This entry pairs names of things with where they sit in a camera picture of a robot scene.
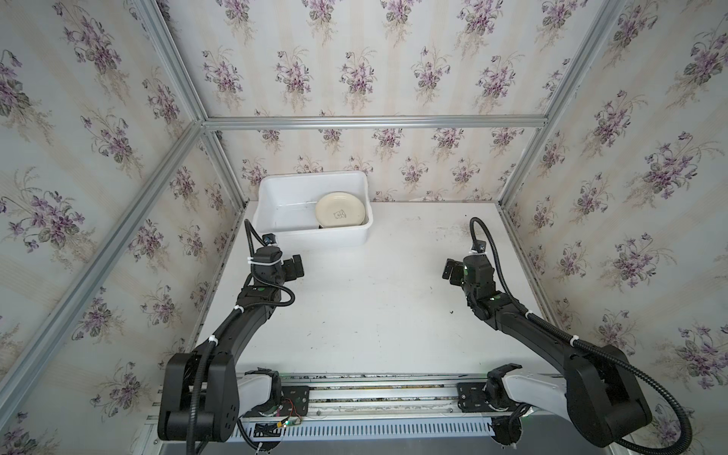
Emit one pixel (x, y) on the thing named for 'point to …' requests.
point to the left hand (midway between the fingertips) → (282, 259)
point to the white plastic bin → (284, 206)
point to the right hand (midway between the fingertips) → (472, 263)
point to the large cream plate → (339, 209)
